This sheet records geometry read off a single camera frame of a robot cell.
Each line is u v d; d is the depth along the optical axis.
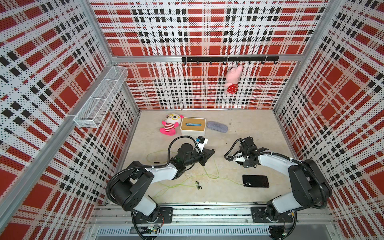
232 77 0.93
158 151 0.96
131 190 0.44
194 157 0.73
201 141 0.73
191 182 0.85
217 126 1.07
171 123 1.05
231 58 0.89
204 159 0.74
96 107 0.91
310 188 0.44
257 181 0.84
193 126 1.08
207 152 0.78
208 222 0.73
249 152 0.73
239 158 0.82
